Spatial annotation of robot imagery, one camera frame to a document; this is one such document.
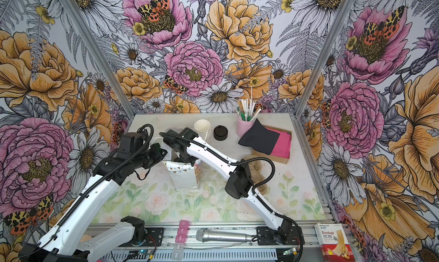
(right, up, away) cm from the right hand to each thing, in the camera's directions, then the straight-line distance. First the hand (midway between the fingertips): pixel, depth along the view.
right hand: (190, 172), depth 81 cm
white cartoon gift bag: (-1, +1, -8) cm, 8 cm away
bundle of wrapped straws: (+30, +30, +23) cm, 48 cm away
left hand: (-9, +8, -6) cm, 13 cm away
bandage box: (+60, -26, -11) cm, 67 cm away
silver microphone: (+7, -23, -10) cm, 26 cm away
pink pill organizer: (-2, -25, -8) cm, 27 cm away
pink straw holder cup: (+27, +22, +21) cm, 40 cm away
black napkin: (+38, +15, +23) cm, 47 cm away
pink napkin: (+50, +10, +19) cm, 54 cm away
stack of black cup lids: (+13, +18, +26) cm, 34 cm away
